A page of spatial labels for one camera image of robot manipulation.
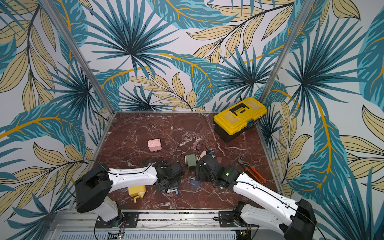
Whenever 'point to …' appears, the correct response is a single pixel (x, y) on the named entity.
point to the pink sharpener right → (203, 154)
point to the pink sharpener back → (154, 145)
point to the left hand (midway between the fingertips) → (172, 186)
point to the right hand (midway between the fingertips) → (200, 173)
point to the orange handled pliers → (251, 170)
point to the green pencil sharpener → (191, 159)
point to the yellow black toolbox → (237, 119)
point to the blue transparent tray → (195, 183)
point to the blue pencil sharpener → (172, 189)
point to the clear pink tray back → (194, 146)
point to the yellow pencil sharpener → (137, 191)
